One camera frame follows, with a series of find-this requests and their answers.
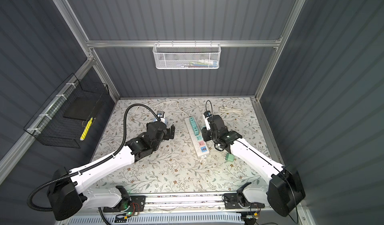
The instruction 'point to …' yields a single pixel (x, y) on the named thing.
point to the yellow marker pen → (86, 129)
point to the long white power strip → (199, 147)
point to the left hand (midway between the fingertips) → (164, 124)
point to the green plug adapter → (229, 157)
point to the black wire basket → (67, 118)
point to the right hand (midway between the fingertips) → (206, 129)
